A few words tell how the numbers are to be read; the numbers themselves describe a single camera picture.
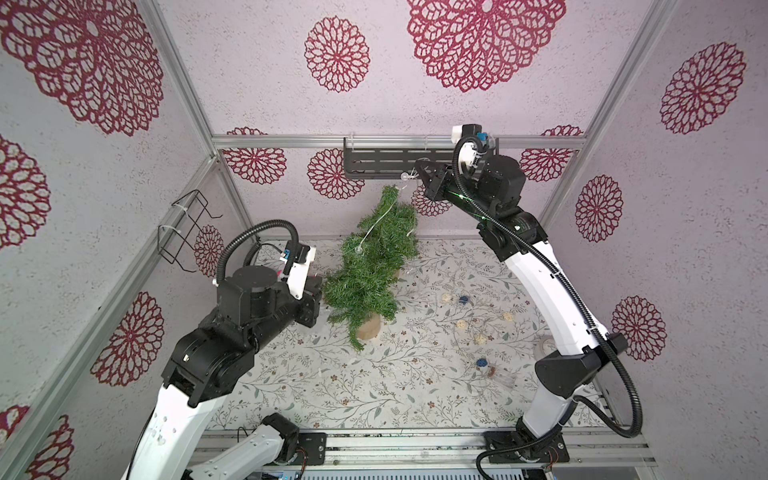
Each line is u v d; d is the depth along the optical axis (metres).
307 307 0.49
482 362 0.86
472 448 0.75
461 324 0.95
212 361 0.35
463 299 1.01
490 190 0.47
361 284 0.72
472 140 0.50
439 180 0.54
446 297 1.03
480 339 0.91
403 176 0.63
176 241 0.74
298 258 0.49
